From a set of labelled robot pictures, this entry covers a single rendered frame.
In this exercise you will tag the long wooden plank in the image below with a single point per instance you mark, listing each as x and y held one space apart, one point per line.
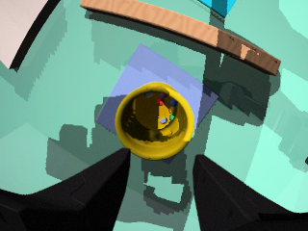
186 27

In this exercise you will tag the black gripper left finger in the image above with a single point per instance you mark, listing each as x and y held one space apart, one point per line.
88 201

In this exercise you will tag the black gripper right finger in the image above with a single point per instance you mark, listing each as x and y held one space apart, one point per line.
224 203

